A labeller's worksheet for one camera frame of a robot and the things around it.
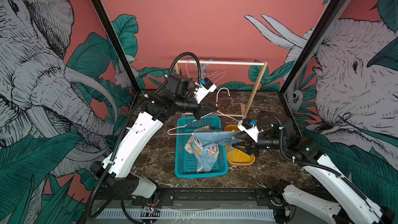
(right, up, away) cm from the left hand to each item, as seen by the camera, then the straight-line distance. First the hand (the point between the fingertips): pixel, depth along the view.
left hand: (216, 106), depth 61 cm
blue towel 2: (+4, -15, +12) cm, 20 cm away
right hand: (+7, -13, +2) cm, 15 cm away
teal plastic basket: (-15, -33, +24) cm, 43 cm away
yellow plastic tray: (+14, -30, +26) cm, 42 cm away
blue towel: (-4, -28, +21) cm, 35 cm away
